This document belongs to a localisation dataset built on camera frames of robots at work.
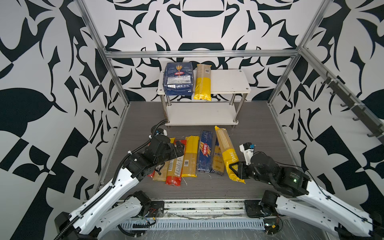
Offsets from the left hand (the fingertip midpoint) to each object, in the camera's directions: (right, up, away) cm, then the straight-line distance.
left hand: (178, 145), depth 73 cm
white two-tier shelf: (+28, +33, +10) cm, 45 cm away
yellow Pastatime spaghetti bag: (+24, -5, -2) cm, 24 cm away
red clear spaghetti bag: (-3, -15, +10) cm, 18 cm away
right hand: (+24, -9, -4) cm, 26 cm away
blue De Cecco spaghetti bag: (+21, -13, +14) cm, 29 cm away
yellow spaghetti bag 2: (+12, +29, +4) cm, 31 cm away
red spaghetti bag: (-15, -18, +10) cm, 26 cm away
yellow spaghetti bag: (-11, -16, +11) cm, 23 cm away
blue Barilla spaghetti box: (+14, -11, +15) cm, 23 cm away
